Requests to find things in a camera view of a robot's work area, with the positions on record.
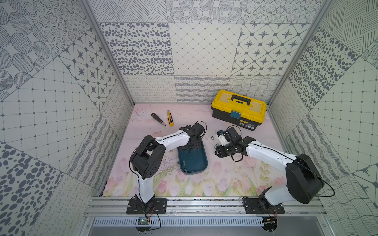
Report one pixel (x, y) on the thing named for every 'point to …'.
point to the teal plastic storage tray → (194, 162)
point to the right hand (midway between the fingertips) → (219, 153)
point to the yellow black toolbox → (239, 109)
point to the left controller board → (143, 221)
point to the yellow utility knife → (170, 117)
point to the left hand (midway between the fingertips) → (193, 143)
